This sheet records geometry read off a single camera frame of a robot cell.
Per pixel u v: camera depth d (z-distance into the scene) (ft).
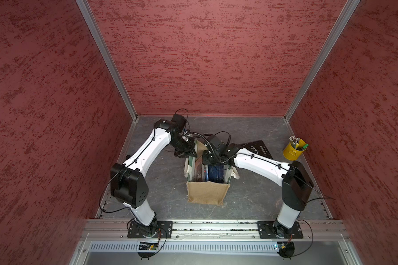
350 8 2.33
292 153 3.04
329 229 2.48
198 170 2.86
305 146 3.00
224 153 2.06
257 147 3.40
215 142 2.11
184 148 2.32
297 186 1.49
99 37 2.62
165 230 2.44
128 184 1.46
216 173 2.73
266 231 2.42
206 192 2.42
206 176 2.54
